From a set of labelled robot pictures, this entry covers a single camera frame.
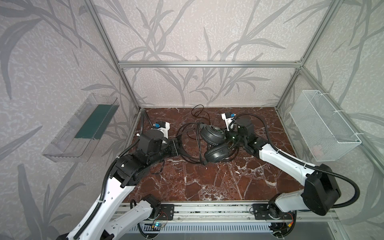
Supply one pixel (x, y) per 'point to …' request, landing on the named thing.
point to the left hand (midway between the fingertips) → (185, 139)
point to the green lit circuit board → (158, 225)
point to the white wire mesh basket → (327, 136)
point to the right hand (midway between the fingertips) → (213, 126)
